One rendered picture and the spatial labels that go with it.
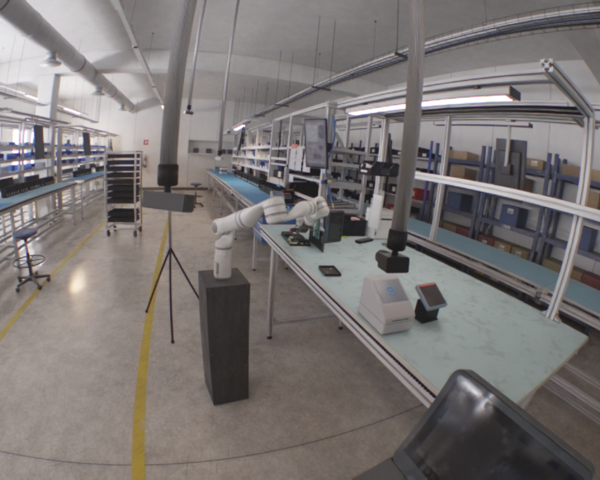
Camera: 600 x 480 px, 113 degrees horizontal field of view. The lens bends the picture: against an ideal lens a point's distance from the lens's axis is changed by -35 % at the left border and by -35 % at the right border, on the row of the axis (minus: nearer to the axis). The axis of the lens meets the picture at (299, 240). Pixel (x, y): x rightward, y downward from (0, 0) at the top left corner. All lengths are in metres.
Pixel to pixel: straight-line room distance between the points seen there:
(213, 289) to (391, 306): 0.93
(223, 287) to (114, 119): 12.04
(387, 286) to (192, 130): 12.17
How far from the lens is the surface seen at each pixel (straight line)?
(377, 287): 1.01
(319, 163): 3.11
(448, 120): 2.88
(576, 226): 1.49
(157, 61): 7.03
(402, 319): 1.00
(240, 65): 7.06
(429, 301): 1.10
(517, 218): 4.93
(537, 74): 1.19
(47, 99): 7.58
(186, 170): 12.83
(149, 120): 12.98
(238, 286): 1.61
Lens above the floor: 1.50
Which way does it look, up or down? 15 degrees down
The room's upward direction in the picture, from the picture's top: 5 degrees clockwise
